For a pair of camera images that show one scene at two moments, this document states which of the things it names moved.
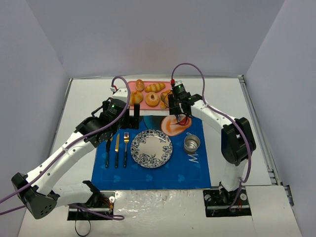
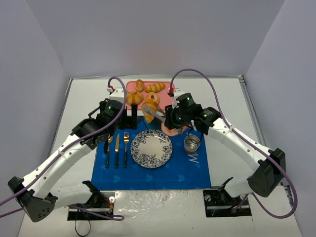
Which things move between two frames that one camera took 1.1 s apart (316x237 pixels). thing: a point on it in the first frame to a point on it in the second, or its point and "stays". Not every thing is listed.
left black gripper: [133, 118] stays
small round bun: [139, 85] stays
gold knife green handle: [117, 147] stays
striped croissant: [164, 98] to [149, 116]
